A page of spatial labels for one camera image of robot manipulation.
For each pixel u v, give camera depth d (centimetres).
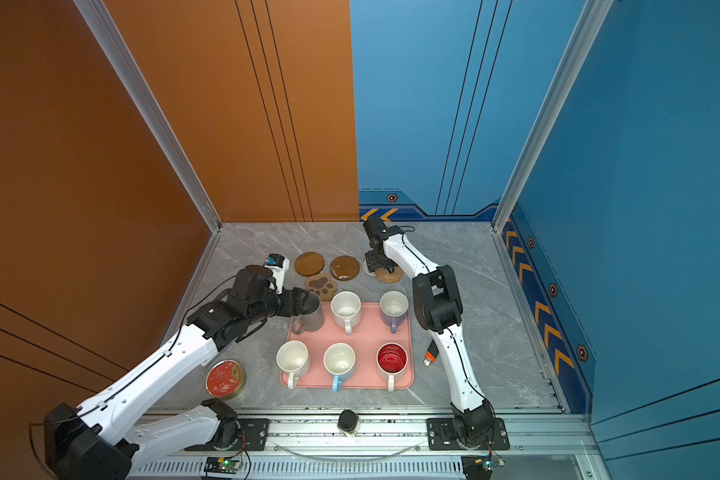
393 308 94
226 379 79
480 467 70
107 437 40
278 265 68
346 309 94
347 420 67
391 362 83
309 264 109
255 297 58
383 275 105
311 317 83
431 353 86
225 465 71
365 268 105
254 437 74
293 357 84
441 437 72
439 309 63
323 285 102
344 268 106
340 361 85
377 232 80
